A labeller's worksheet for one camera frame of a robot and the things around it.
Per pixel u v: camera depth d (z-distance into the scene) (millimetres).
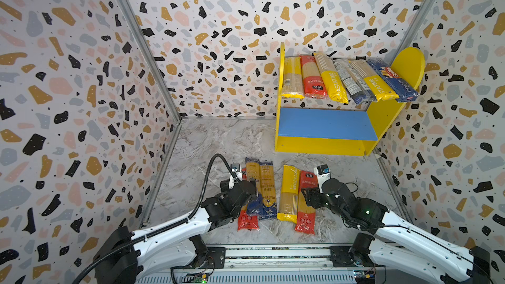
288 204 843
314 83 746
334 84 729
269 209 835
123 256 394
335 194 542
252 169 939
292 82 750
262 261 736
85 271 358
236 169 689
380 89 720
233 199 592
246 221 796
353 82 753
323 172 661
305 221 798
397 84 730
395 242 504
